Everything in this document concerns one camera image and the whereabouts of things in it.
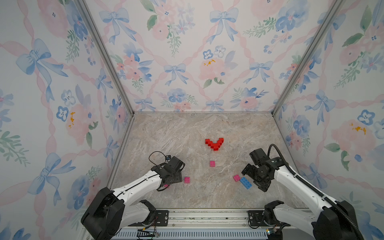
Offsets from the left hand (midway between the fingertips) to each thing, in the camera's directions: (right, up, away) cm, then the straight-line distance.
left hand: (176, 176), depth 86 cm
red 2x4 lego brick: (+24, +16, +12) cm, 32 cm away
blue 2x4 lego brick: (+39, -3, -3) cm, 40 cm away
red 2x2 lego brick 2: (+19, +19, +15) cm, 31 cm away
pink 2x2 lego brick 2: (+6, -2, -1) cm, 7 cm away
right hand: (+41, 0, -4) cm, 41 cm away
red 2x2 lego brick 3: (+21, +17, +13) cm, 30 cm away
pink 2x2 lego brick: (+22, +6, +6) cm, 23 cm away
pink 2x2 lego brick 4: (+35, -1, -1) cm, 35 cm away
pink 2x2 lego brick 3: (-3, 0, -13) cm, 13 cm away
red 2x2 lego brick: (+29, +20, +17) cm, 39 cm away
